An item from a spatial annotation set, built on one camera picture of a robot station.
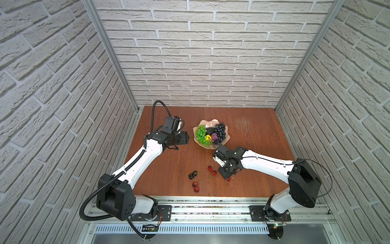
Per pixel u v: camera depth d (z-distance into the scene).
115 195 0.40
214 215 0.74
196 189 0.80
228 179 0.81
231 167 0.69
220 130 0.97
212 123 1.06
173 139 0.68
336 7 0.70
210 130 1.00
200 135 0.95
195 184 0.81
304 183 0.43
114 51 0.87
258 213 0.74
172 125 0.63
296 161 0.47
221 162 0.74
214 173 0.87
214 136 0.97
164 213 0.73
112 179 0.40
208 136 0.98
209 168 0.87
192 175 0.85
